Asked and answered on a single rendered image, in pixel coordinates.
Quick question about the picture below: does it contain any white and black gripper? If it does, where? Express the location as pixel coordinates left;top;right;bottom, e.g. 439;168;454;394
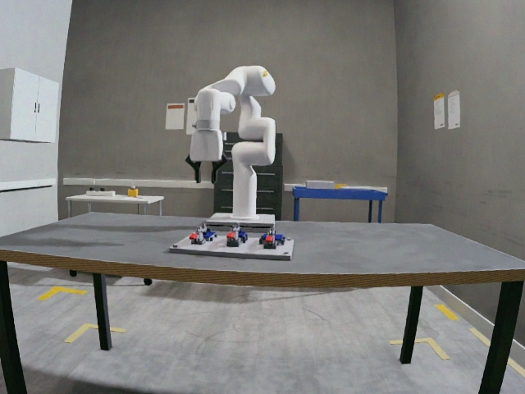
185;129;228;184

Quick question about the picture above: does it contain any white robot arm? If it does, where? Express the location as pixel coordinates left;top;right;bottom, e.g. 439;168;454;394
192;66;276;221

